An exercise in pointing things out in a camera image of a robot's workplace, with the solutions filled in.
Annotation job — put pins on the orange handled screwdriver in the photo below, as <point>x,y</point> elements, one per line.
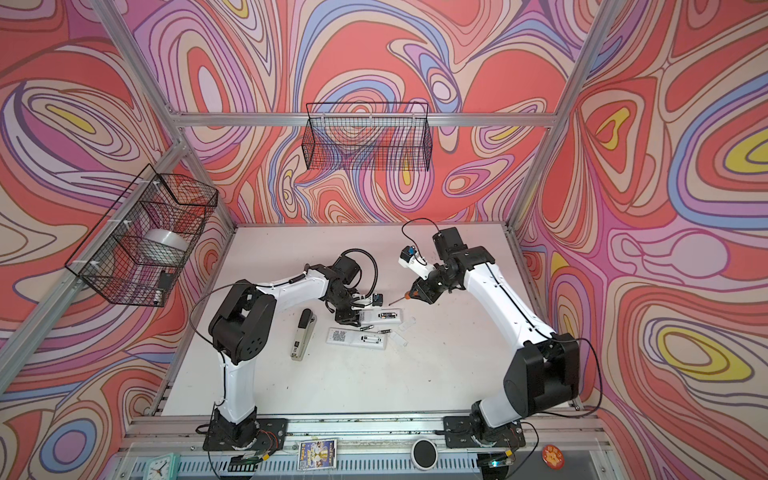
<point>405,297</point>

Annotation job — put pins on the colourful card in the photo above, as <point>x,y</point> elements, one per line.
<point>317,455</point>

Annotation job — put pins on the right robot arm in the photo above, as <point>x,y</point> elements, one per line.
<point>545,367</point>

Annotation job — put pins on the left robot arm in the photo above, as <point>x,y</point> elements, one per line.
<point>240,330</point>

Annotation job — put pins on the small green clock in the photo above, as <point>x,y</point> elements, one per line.
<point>164,467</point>

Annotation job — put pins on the white battery cover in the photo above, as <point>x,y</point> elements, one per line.
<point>407,324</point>
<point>398,339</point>

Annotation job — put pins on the black wire basket back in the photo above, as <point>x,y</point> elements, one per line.
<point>367,136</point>

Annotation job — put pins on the white tape roll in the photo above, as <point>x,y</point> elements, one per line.
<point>162,243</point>

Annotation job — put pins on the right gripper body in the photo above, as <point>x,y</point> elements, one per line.
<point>435,285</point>

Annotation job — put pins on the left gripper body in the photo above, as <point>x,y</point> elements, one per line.
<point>344,306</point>

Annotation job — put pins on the white remote control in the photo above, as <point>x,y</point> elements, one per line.
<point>381,317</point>
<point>356,339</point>

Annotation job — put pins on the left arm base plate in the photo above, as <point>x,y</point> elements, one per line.
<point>265,435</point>

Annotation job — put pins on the red round badge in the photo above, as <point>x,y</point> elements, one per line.
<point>552,457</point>

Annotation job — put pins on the small black item in basket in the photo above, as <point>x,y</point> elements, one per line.
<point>164,283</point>

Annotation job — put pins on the round black white speaker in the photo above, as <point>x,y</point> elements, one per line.
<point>424,454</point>

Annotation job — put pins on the black wire basket left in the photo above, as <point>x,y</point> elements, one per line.
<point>160,218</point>

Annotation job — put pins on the beige black stapler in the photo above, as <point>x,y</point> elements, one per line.
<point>303,334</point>

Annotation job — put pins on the black wire basket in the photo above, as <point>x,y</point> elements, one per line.
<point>367,136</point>
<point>160,218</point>

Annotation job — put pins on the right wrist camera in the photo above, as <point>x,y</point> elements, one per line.
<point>411,259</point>

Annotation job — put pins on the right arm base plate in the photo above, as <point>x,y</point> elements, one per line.
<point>471,431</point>

